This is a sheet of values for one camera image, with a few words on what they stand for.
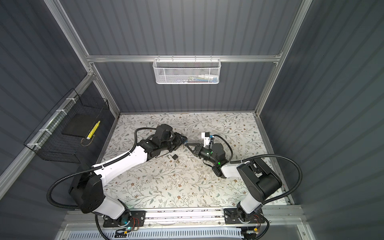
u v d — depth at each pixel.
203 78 0.92
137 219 0.72
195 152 0.74
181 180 0.87
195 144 0.79
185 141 0.79
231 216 0.73
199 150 0.74
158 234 0.77
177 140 0.73
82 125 0.76
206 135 0.81
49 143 0.65
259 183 0.47
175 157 0.96
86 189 0.43
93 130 0.74
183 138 0.82
